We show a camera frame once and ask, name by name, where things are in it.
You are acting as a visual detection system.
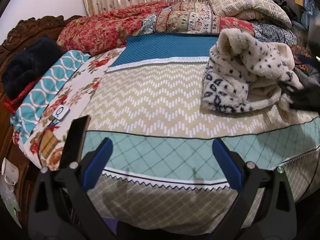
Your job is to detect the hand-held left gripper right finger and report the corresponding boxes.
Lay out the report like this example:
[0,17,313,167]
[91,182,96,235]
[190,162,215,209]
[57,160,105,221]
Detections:
[212,137,298,240]

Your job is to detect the beige dashed pattern blanket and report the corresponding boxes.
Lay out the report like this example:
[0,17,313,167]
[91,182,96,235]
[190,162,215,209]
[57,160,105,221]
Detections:
[209,0,292,29]

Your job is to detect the white round button controller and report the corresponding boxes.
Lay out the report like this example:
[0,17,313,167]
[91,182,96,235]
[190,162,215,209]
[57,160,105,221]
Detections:
[52,105,68,120]

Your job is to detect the white spotted fleece garment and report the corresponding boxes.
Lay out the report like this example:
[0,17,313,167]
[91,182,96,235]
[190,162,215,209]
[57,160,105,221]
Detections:
[201,27,304,113]

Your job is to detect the dark navy fluffy cloth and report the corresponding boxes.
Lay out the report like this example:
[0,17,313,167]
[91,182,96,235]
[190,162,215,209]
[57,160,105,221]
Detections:
[2,35,64,100]

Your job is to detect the black smartphone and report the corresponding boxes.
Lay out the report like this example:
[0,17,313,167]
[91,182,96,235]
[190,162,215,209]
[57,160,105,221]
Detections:
[58,115,91,170]

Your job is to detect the patterned beige teal bedspread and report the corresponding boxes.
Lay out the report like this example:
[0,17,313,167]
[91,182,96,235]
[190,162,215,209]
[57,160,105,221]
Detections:
[77,60,320,228]

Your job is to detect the carved wooden headboard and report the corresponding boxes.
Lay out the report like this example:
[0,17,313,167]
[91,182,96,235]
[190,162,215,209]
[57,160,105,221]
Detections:
[0,15,83,230]

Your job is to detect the blue quilted mat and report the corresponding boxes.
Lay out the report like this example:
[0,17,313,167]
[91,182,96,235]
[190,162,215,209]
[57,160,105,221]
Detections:
[108,34,220,72]

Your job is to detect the clear plastic bag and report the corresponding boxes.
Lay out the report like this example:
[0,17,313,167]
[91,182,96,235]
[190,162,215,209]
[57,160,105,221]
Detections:
[0,175,22,229]

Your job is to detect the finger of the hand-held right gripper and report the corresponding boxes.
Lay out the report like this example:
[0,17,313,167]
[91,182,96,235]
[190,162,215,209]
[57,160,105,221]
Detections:
[279,80,304,105]

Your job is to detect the dark orange patterned cloth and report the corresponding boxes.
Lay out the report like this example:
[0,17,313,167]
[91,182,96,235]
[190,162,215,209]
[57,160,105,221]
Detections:
[291,44,320,73]

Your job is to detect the red patchwork floral quilt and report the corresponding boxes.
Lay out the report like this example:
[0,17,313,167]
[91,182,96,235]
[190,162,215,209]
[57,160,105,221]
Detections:
[57,1,298,56]

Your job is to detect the light blue plastic bag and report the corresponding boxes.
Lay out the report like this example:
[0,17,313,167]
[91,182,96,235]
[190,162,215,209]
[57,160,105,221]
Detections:
[300,0,317,28]

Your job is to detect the grey jacket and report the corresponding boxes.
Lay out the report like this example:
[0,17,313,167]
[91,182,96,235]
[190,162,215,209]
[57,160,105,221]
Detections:
[296,67,320,93]

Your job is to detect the white cup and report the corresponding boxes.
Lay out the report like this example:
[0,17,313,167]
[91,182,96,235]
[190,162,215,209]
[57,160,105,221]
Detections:
[1,157,20,184]

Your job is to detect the teal wave pattern pillow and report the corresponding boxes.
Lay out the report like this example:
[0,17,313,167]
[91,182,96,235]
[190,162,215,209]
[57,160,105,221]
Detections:
[10,50,90,143]

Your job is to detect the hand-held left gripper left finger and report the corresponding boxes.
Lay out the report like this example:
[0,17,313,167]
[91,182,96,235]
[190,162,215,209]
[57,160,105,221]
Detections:
[28,137,114,240]

